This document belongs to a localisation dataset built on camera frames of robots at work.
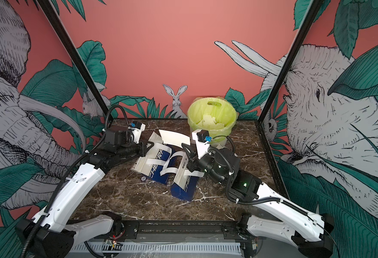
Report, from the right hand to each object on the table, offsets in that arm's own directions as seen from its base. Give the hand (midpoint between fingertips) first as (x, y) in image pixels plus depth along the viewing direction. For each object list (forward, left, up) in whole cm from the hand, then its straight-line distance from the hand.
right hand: (181, 142), depth 57 cm
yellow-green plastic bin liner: (+40, -18, -24) cm, 50 cm away
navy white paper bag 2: (+3, +14, -22) cm, 26 cm away
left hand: (+10, +15, -13) cm, 22 cm away
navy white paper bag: (-5, -1, -22) cm, 22 cm away
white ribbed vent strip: (-28, +10, -41) cm, 50 cm away
